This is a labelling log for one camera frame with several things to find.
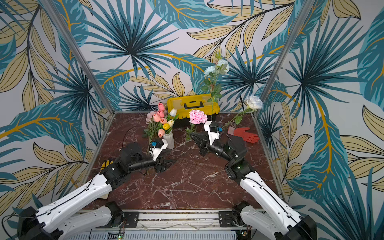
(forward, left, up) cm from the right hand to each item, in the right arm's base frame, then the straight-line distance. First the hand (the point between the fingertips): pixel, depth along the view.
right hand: (190, 133), depth 62 cm
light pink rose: (+34, +28, -27) cm, 52 cm away
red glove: (+26, -37, -34) cm, 57 cm away
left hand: (-4, +9, -12) cm, 16 cm away
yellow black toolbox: (+38, +4, -18) cm, 42 cm away
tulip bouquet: (+12, +15, -6) cm, 21 cm away
